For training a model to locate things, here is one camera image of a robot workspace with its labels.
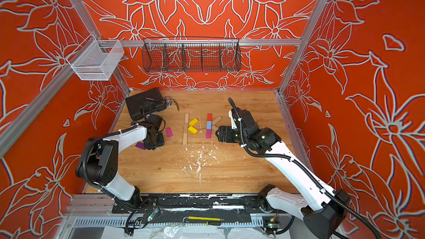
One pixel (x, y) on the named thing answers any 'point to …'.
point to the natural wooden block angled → (185, 138)
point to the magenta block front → (169, 132)
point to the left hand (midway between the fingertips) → (159, 143)
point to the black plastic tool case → (144, 103)
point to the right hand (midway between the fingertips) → (221, 131)
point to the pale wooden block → (214, 121)
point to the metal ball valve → (169, 101)
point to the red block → (209, 117)
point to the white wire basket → (96, 60)
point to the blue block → (209, 125)
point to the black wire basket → (191, 55)
